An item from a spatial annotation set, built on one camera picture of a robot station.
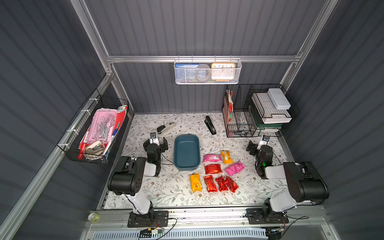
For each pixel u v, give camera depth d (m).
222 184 0.81
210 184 0.83
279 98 0.99
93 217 0.75
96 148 0.64
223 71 0.89
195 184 0.81
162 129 1.05
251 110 1.15
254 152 0.86
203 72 0.90
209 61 0.89
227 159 0.91
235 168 0.88
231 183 0.82
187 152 0.93
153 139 0.80
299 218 0.71
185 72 0.91
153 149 0.73
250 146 0.87
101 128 0.72
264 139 0.80
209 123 1.10
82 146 0.65
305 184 0.46
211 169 0.89
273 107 0.96
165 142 0.89
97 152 0.65
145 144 0.86
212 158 0.91
